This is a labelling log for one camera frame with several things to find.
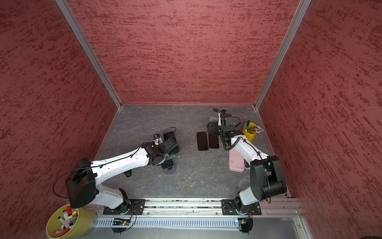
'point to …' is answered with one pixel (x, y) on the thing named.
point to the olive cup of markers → (68, 223)
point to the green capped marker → (245, 127)
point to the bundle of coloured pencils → (255, 129)
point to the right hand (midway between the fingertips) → (212, 128)
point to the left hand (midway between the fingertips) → (166, 156)
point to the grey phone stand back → (214, 119)
